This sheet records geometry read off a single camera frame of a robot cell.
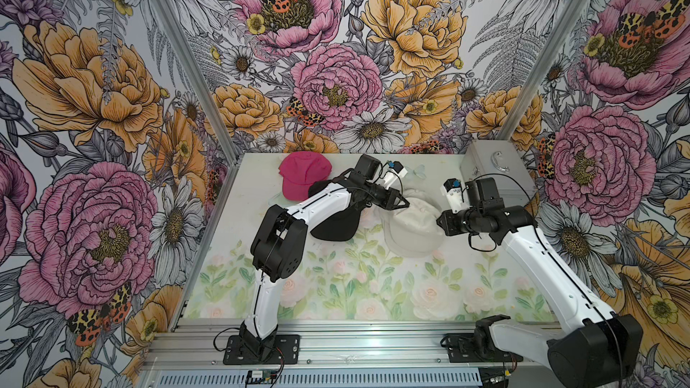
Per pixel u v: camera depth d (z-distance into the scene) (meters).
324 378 0.78
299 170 1.08
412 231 0.84
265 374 0.71
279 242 0.53
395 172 0.80
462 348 0.74
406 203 0.85
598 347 0.38
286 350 0.74
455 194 0.72
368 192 0.78
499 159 1.00
